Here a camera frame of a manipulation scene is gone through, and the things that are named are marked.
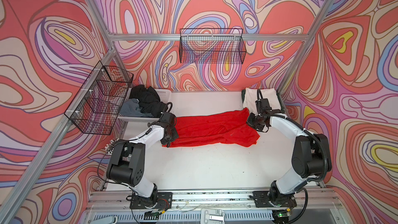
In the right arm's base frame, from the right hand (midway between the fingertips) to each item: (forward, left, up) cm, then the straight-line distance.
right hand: (249, 126), depth 93 cm
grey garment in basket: (+14, +75, +4) cm, 76 cm away
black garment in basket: (+21, +64, +3) cm, 68 cm away
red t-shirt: (+3, +9, -6) cm, 11 cm away
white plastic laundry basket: (+28, +54, 0) cm, 61 cm away
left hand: (-3, +45, -4) cm, 45 cm away
